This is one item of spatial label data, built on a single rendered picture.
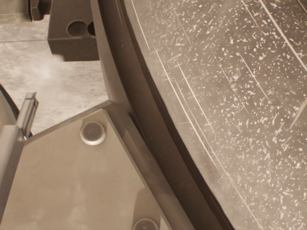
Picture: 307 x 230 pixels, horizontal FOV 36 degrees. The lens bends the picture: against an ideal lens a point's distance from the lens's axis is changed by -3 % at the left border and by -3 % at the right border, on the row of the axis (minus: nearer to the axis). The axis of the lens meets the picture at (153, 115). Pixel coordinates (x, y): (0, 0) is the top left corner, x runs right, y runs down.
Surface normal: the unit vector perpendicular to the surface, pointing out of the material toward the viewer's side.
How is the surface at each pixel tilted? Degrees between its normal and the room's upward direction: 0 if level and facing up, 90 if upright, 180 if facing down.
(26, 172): 90
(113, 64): 79
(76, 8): 90
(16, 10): 60
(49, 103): 0
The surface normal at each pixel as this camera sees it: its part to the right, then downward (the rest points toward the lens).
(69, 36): 0.00, -0.44
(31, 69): 0.10, 0.90
